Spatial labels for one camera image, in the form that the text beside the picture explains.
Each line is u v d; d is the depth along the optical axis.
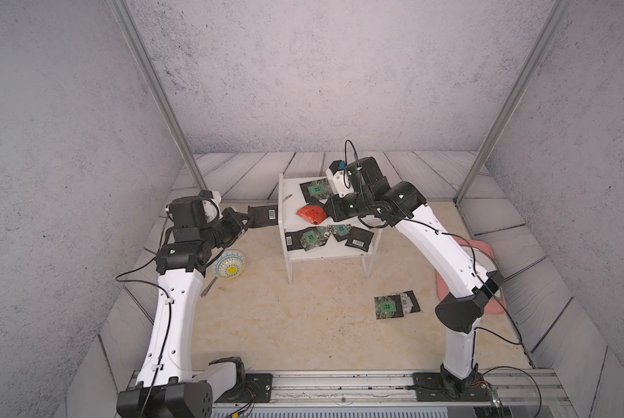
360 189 0.54
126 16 0.71
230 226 0.61
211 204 0.56
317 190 0.79
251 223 0.70
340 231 0.90
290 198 0.77
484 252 0.99
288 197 0.77
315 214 0.71
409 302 0.89
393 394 0.73
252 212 0.73
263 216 0.71
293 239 0.87
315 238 0.87
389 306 0.87
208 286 0.94
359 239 0.87
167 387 0.36
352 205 0.60
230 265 0.99
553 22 0.71
